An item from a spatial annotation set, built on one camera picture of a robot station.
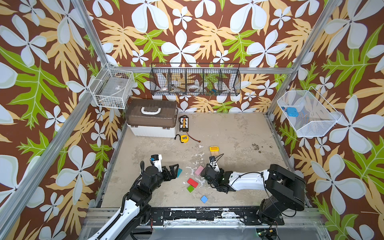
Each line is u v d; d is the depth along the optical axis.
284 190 0.44
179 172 0.91
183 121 1.14
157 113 0.92
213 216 0.75
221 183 0.64
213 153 0.96
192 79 0.98
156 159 0.72
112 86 0.86
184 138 1.04
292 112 0.86
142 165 0.66
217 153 0.98
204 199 0.80
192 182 0.86
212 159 0.78
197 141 1.04
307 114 0.84
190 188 0.84
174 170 0.73
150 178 0.60
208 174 0.66
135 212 0.55
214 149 0.99
